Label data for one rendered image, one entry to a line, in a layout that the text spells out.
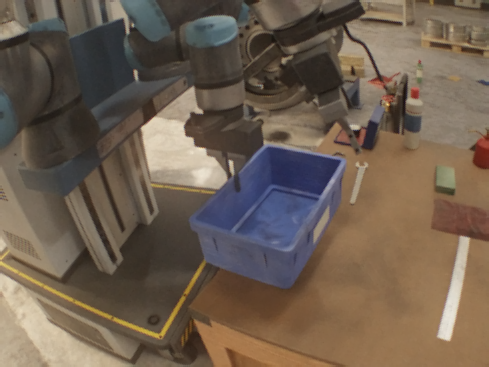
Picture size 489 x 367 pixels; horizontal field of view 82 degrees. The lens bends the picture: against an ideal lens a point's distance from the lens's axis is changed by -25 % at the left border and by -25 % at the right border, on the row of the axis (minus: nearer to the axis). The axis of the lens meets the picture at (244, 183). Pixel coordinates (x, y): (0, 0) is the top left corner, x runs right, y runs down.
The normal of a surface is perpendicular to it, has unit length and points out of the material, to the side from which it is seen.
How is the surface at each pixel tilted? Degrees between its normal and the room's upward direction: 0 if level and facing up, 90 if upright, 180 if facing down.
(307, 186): 90
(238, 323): 0
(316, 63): 97
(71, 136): 70
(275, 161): 90
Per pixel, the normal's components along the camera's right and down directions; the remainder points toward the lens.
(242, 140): -0.51, 0.52
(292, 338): -0.11, -0.83
